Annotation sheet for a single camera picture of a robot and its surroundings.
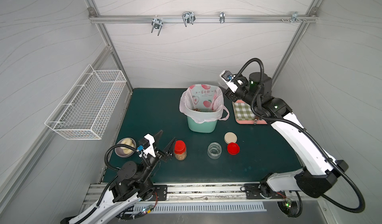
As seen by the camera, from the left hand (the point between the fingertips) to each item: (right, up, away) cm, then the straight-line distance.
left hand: (168, 136), depth 63 cm
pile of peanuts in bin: (+13, +10, +36) cm, 39 cm away
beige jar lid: (+34, -8, +31) cm, 47 cm away
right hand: (+26, +25, +3) cm, 37 cm away
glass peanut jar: (+23, -15, +26) cm, 37 cm away
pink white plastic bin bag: (+17, +14, +33) cm, 39 cm away
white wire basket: (-39, +11, +7) cm, 41 cm away
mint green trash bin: (+18, -2, +33) cm, 37 cm away
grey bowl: (-31, -13, +19) cm, 39 cm away
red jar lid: (+35, -14, +28) cm, 47 cm away
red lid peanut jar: (+4, -11, +13) cm, 17 cm away
